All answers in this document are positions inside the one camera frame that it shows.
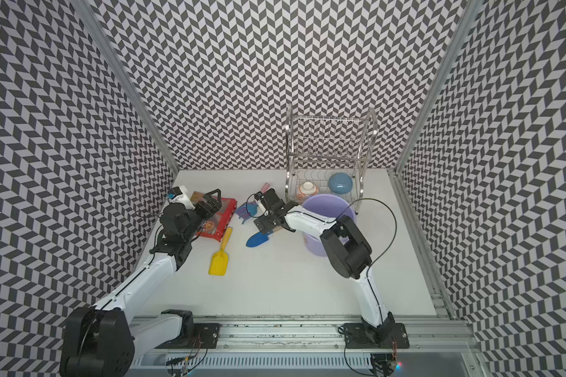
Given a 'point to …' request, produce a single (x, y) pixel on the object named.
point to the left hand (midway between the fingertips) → (213, 197)
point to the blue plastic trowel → (259, 238)
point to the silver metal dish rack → (328, 154)
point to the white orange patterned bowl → (306, 190)
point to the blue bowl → (340, 183)
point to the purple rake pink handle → (241, 210)
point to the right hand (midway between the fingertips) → (270, 220)
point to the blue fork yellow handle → (251, 208)
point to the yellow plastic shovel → (218, 261)
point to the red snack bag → (216, 225)
